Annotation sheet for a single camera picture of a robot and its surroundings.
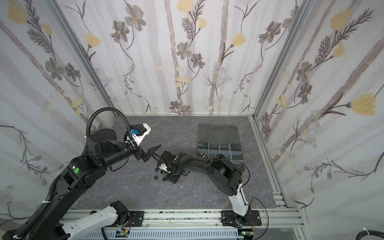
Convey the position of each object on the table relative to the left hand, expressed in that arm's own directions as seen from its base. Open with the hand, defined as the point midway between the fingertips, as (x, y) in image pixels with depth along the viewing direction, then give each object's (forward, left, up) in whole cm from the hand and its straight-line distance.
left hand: (153, 135), depth 59 cm
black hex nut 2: (+3, +7, -39) cm, 40 cm away
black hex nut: (-2, +7, -39) cm, 40 cm away
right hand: (-1, -4, -37) cm, 37 cm away
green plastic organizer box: (+26, -33, -42) cm, 59 cm away
